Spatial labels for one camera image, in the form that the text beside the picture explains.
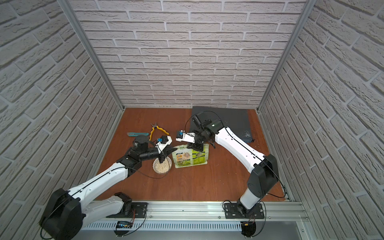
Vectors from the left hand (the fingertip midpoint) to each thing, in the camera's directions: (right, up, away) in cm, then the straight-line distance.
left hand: (174, 143), depth 77 cm
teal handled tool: (-35, +3, +26) cm, 44 cm away
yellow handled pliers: (-19, +8, +29) cm, 36 cm away
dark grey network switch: (+44, +13, +37) cm, 59 cm away
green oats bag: (+5, -8, +3) cm, 9 cm away
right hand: (+6, -1, 0) cm, 6 cm away
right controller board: (+37, -40, -8) cm, 55 cm away
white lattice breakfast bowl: (-8, -15, +6) cm, 18 cm away
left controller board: (-23, -38, -7) cm, 45 cm away
